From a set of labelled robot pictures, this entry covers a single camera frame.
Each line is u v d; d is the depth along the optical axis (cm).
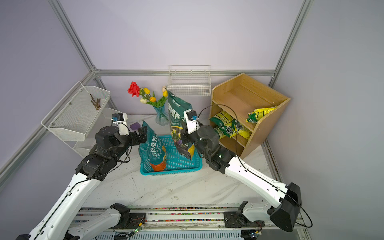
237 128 85
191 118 52
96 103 84
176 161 96
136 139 59
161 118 110
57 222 37
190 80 96
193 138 59
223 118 93
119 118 55
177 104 63
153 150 77
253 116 70
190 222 73
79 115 81
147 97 88
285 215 37
